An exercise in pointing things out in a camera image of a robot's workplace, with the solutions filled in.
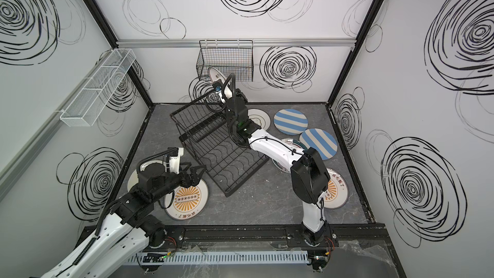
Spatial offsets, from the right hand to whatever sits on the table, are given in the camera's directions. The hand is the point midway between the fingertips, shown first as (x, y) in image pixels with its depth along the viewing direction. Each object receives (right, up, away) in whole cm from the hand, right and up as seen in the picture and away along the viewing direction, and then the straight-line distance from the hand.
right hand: (236, 81), depth 76 cm
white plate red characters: (-10, +5, +10) cm, 15 cm away
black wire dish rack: (-20, -20, +33) cm, 44 cm away
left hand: (-15, -33, -2) cm, 36 cm away
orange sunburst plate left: (-21, -51, +6) cm, 56 cm away
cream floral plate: (-48, -43, +11) cm, 65 cm away
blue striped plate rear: (+29, -16, +36) cm, 49 cm away
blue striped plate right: (+46, -27, +27) cm, 60 cm away
